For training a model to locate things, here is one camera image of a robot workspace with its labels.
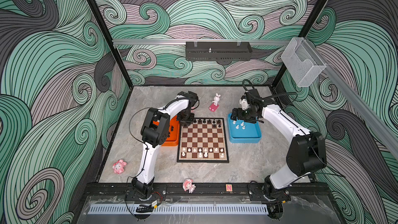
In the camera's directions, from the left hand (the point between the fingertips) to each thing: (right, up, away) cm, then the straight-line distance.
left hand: (186, 124), depth 95 cm
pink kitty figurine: (-34, -19, -17) cm, 43 cm away
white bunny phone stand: (+19, +10, +12) cm, 25 cm away
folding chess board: (+11, -9, -5) cm, 15 cm away
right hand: (+31, +5, -7) cm, 32 cm away
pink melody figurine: (+2, -26, -22) cm, 34 cm away
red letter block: (+22, -28, -21) cm, 41 cm away
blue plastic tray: (+34, -5, -1) cm, 34 cm away
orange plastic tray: (-8, -8, -6) cm, 13 cm away
